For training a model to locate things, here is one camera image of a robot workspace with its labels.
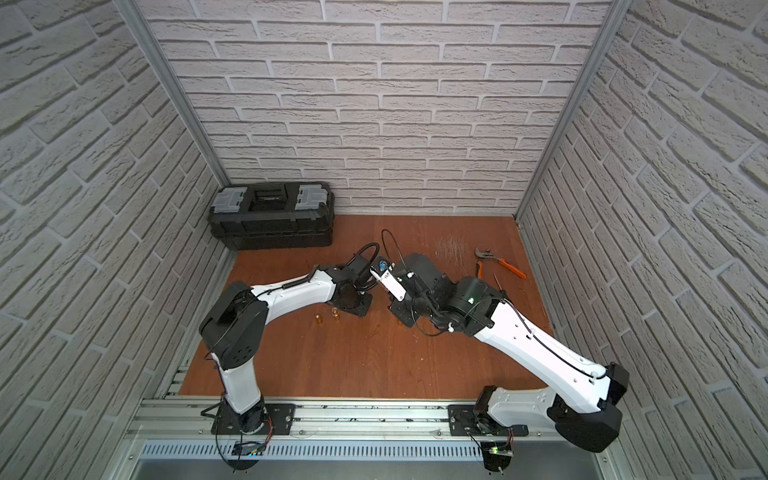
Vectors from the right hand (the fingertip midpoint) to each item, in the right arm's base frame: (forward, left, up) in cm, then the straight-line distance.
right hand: (401, 292), depth 68 cm
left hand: (+9, +10, -23) cm, 27 cm away
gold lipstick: (+6, +20, -22) cm, 30 cm away
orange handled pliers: (+29, -34, -26) cm, 52 cm away
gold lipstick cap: (+6, +25, -25) cm, 36 cm away
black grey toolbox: (+38, +40, -9) cm, 56 cm away
